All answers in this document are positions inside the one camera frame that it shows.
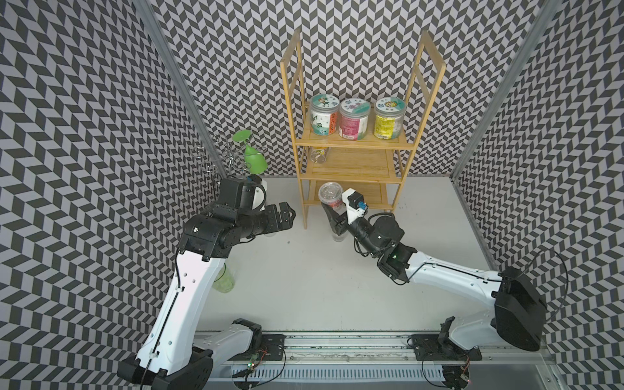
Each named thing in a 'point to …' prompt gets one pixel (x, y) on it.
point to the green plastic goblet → (255, 162)
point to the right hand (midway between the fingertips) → (331, 199)
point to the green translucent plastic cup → (225, 282)
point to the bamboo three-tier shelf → (337, 171)
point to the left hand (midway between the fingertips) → (280, 220)
